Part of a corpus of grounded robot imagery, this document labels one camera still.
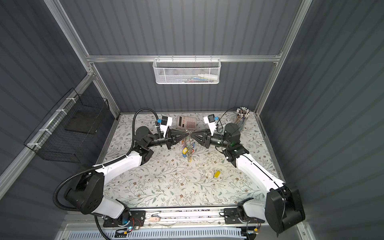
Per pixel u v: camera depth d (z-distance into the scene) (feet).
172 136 2.15
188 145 2.59
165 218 2.47
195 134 2.25
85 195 1.44
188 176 2.89
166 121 2.03
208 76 2.84
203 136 2.15
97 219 2.28
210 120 2.11
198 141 2.23
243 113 3.16
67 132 2.41
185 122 3.65
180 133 2.22
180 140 2.26
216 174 2.91
